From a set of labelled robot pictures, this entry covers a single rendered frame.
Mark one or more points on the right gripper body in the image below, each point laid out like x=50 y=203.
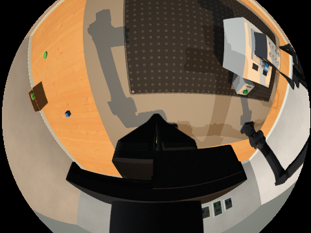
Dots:
x=294 y=75

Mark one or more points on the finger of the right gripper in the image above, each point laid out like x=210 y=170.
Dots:
x=287 y=78
x=287 y=48

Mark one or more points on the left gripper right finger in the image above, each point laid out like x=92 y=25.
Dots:
x=171 y=138

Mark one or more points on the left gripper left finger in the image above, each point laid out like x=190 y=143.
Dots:
x=141 y=138

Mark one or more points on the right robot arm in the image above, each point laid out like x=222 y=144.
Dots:
x=258 y=140

